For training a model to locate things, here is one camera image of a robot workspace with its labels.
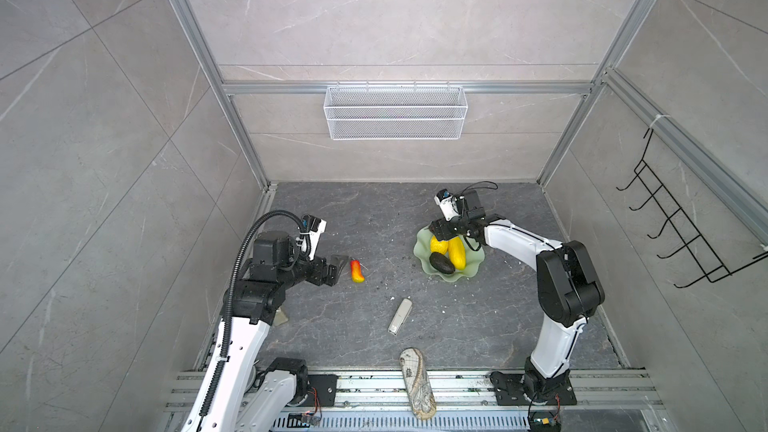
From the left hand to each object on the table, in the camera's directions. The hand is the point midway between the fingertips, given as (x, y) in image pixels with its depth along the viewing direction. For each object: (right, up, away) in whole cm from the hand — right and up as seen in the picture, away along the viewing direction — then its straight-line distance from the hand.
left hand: (328, 246), depth 72 cm
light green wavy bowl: (+43, -7, +23) cm, 49 cm away
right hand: (+32, +5, +26) cm, 42 cm away
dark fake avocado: (+32, -8, +21) cm, 39 cm away
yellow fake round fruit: (+31, -3, +23) cm, 39 cm away
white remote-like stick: (+18, -21, +10) cm, 30 cm away
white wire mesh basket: (+17, +42, +29) cm, 54 cm away
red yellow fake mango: (+5, -11, +21) cm, 24 cm away
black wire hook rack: (+82, -1, -11) cm, 83 cm away
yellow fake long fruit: (+37, -5, +23) cm, 44 cm away
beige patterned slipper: (+22, -33, 0) cm, 40 cm away
